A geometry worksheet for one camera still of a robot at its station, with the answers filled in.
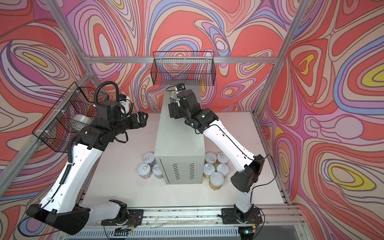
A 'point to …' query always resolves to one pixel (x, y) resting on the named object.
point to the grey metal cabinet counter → (179, 149)
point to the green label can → (223, 168)
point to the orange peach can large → (216, 180)
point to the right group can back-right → (222, 158)
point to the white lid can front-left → (144, 171)
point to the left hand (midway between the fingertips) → (141, 114)
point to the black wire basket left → (62, 124)
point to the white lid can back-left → (148, 158)
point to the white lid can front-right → (157, 172)
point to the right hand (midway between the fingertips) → (179, 108)
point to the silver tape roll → (82, 118)
